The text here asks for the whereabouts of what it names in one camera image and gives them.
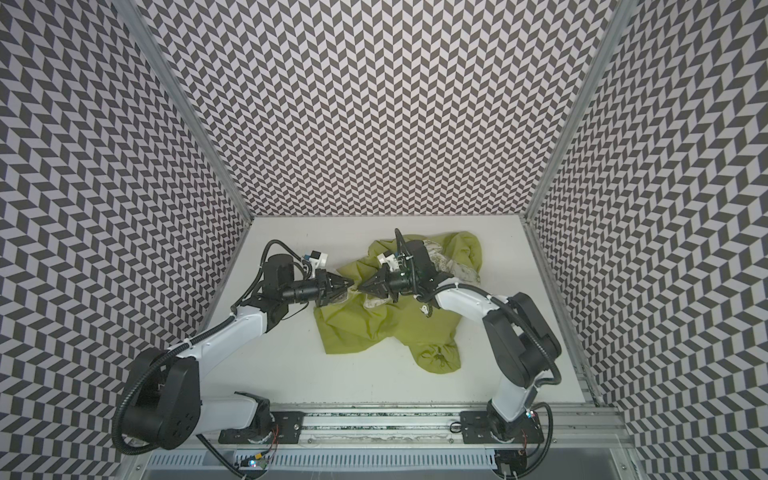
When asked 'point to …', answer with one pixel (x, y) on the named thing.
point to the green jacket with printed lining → (357, 323)
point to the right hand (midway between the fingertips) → (361, 286)
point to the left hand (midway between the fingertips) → (351, 283)
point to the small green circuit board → (260, 462)
